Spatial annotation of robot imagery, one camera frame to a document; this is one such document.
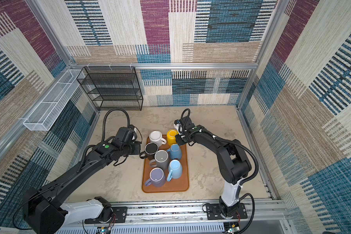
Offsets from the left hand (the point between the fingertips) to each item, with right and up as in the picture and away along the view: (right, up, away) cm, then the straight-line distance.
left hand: (139, 144), depth 80 cm
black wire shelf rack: (-28, +37, +30) cm, 55 cm away
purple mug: (+10, -17, -3) cm, 20 cm away
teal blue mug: (+19, -5, +6) cm, 21 cm away
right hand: (+22, 0, +13) cm, 25 cm away
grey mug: (+12, -9, 0) cm, 15 cm away
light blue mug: (+19, -14, -1) cm, 24 cm away
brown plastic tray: (+22, -24, +3) cm, 33 cm away
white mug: (+7, +3, +14) cm, 16 cm away
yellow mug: (+17, +4, +12) cm, 21 cm away
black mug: (+5, -4, +7) cm, 10 cm away
